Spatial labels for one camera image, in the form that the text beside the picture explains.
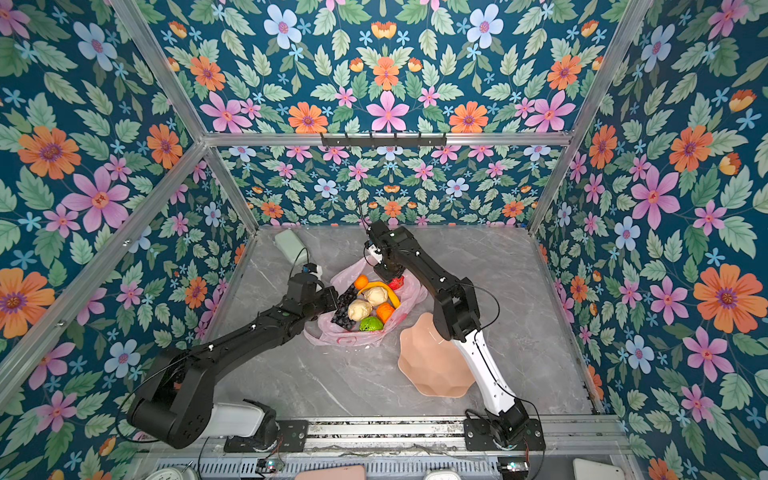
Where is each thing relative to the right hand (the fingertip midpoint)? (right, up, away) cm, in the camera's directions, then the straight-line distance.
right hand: (392, 269), depth 99 cm
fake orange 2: (-2, -13, -8) cm, 15 cm away
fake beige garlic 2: (-10, -12, -8) cm, 18 cm away
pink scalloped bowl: (+12, -27, -14) cm, 32 cm away
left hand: (-14, -4, -11) cm, 19 cm away
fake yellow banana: (-1, -7, -1) cm, 7 cm away
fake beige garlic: (-5, -8, -4) cm, 10 cm away
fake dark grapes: (-16, -15, -6) cm, 23 cm away
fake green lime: (-6, -16, -11) cm, 20 cm away
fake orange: (-10, -4, -1) cm, 11 cm away
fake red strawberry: (+1, -5, -1) cm, 5 cm away
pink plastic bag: (-20, -18, -12) cm, 30 cm away
